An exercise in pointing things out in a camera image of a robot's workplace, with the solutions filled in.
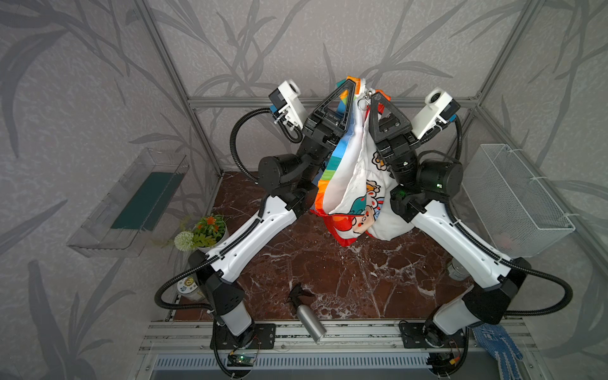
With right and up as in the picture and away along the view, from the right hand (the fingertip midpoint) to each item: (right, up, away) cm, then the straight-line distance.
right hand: (378, 96), depth 37 cm
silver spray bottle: (-16, -52, +45) cm, 71 cm away
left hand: (-3, +1, -2) cm, 4 cm away
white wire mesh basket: (+43, -21, +26) cm, 54 cm away
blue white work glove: (+45, -61, +35) cm, 84 cm away
